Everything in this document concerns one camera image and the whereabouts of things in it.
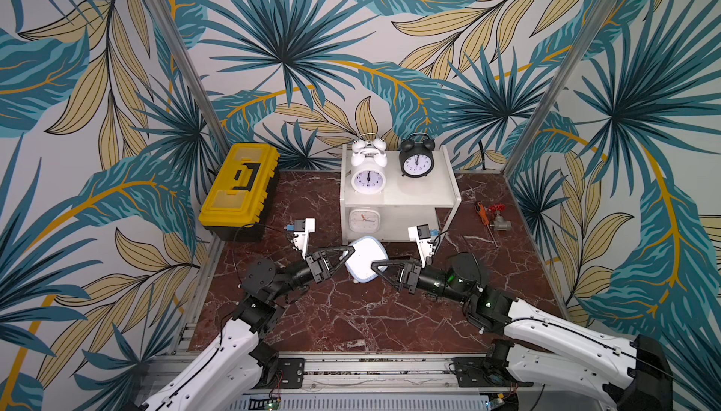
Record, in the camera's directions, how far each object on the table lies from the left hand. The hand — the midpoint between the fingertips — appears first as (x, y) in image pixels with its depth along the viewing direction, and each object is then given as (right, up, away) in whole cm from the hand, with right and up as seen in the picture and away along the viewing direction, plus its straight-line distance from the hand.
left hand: (352, 256), depth 62 cm
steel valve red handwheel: (+51, +4, +38) cm, 64 cm away
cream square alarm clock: (+3, +6, +17) cm, 19 cm away
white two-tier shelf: (+12, +12, +7) cm, 19 cm away
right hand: (+5, -2, 0) cm, 5 cm away
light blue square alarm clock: (+3, +1, -1) cm, 4 cm away
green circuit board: (-21, -40, +9) cm, 46 cm away
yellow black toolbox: (-37, +11, +25) cm, 46 cm away
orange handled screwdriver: (+48, +6, +42) cm, 64 cm away
